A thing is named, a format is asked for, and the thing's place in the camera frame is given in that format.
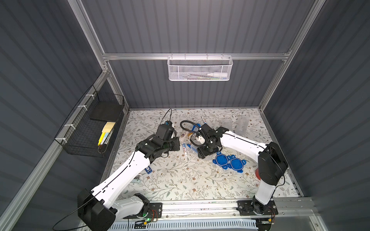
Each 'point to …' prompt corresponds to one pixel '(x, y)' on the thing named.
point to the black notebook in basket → (106, 111)
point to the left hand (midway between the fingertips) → (180, 143)
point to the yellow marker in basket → (101, 138)
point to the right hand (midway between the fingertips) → (205, 153)
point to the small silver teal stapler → (136, 181)
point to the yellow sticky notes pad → (108, 127)
